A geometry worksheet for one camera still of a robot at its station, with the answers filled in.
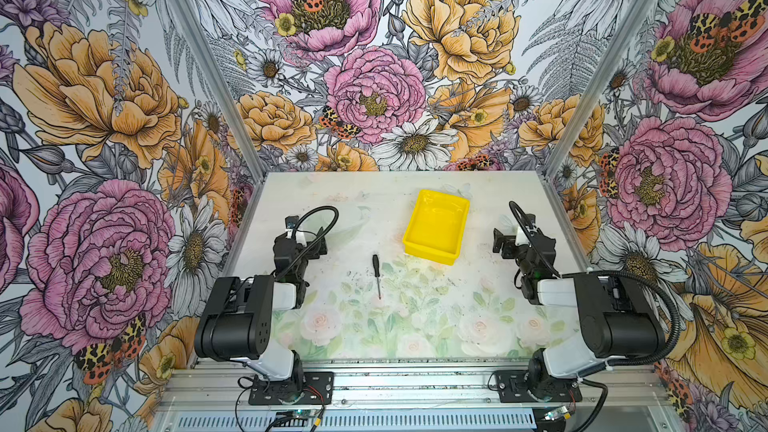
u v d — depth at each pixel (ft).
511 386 2.43
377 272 3.09
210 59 2.89
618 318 1.54
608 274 1.73
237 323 1.51
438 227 3.33
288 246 2.40
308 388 2.39
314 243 2.49
